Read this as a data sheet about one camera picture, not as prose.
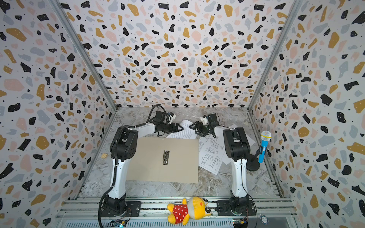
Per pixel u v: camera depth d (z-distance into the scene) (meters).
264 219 0.72
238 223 0.72
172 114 1.00
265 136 0.72
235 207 0.66
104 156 0.92
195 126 0.96
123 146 0.61
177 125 0.97
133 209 0.73
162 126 0.92
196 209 0.67
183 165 0.90
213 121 0.89
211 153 0.95
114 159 0.60
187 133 1.06
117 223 0.70
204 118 1.01
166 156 0.92
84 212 0.73
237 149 0.60
